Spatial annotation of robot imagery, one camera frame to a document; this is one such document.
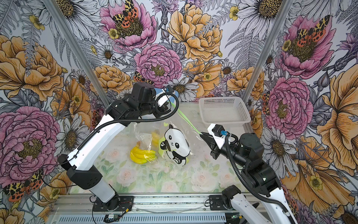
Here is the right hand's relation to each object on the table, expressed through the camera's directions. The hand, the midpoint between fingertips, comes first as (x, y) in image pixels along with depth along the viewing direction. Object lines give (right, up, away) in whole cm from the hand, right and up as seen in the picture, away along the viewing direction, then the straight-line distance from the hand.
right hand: (202, 137), depth 59 cm
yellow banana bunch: (-32, -15, +24) cm, 43 cm away
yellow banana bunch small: (-26, -7, +34) cm, 44 cm away
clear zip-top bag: (-32, -11, +30) cm, 45 cm away
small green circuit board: (-43, -41, +12) cm, 61 cm away
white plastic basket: (+28, +13, +56) cm, 64 cm away
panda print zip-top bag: (-11, +6, +10) cm, 16 cm away
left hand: (-18, +14, +11) cm, 25 cm away
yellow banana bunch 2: (-12, -7, +12) cm, 19 cm away
